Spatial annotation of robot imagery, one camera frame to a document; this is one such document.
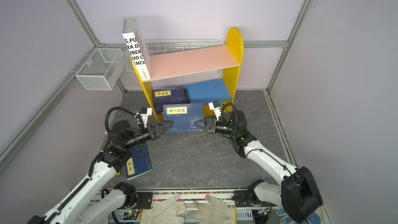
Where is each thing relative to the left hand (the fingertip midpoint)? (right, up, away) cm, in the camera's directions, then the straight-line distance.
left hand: (171, 127), depth 66 cm
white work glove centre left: (-2, -40, +5) cm, 40 cm away
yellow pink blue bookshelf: (+19, +17, +33) cm, 41 cm away
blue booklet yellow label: (-12, +9, +21) cm, 26 cm away
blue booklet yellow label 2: (+5, +5, +2) cm, 7 cm away
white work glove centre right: (+20, -40, +4) cm, 45 cm away
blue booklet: (-6, +15, +25) cm, 30 cm away
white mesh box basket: (-50, +30, +27) cm, 64 cm away
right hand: (+10, +1, +1) cm, 10 cm away
